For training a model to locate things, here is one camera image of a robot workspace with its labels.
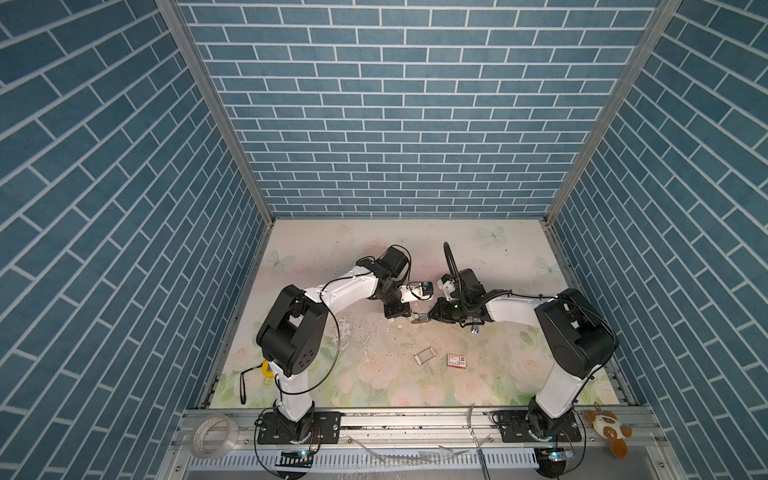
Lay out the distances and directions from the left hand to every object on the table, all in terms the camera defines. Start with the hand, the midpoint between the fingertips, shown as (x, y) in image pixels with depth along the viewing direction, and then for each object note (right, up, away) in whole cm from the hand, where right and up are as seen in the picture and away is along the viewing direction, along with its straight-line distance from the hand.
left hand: (407, 307), depth 90 cm
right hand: (+7, -2, +4) cm, 8 cm away
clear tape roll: (-51, -27, -19) cm, 61 cm away
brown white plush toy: (+48, -25, -18) cm, 57 cm away
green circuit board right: (+35, -34, -18) cm, 52 cm away
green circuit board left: (-28, -33, -18) cm, 47 cm away
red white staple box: (+14, -14, -6) cm, 21 cm away
